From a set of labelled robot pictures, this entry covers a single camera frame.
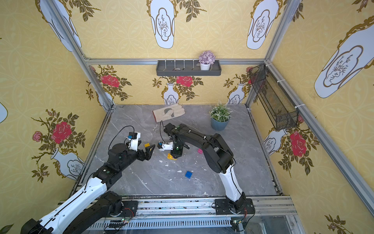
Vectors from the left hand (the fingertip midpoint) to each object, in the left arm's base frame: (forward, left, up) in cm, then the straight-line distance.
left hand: (149, 143), depth 80 cm
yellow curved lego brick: (+8, +6, -15) cm, 18 cm away
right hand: (0, -14, -15) cm, 20 cm away
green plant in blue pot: (+20, -43, -1) cm, 47 cm away
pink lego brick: (+3, -29, -16) cm, 33 cm away
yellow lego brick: (-2, -10, -14) cm, 17 cm away
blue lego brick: (-12, -21, -15) cm, 28 cm away
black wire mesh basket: (+16, -78, +6) cm, 80 cm away
